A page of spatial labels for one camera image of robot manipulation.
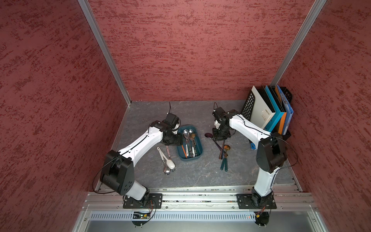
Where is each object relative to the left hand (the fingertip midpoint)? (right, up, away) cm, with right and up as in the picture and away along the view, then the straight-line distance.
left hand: (177, 145), depth 83 cm
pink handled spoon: (-6, -8, +6) cm, 12 cm away
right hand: (+25, +2, +5) cm, 25 cm away
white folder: (+50, +20, -2) cm, 54 cm away
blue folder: (+63, +22, -4) cm, 67 cm away
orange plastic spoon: (+4, -6, +9) cm, 11 cm away
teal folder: (+56, +14, -2) cm, 58 cm away
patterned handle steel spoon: (+10, -3, +11) cm, 15 cm away
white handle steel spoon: (+5, +4, +15) cm, 16 cm away
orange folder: (+62, +15, -2) cm, 64 cm away
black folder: (+52, +31, +1) cm, 61 cm away
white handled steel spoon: (-6, -16, +2) cm, 17 cm away
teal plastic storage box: (+14, -1, +9) cm, 17 cm away
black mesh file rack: (+48, +22, +14) cm, 55 cm away
